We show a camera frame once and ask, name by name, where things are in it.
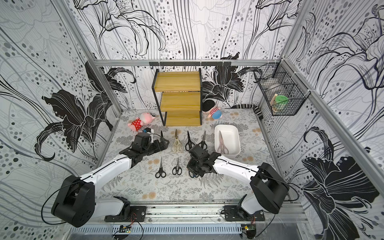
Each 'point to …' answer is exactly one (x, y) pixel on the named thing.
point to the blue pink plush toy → (215, 113)
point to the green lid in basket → (281, 100)
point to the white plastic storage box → (227, 139)
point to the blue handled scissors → (193, 174)
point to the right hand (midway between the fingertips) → (188, 167)
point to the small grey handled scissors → (177, 169)
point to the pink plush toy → (145, 118)
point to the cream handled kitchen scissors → (177, 145)
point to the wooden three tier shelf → (178, 95)
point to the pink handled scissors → (222, 148)
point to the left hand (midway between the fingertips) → (166, 146)
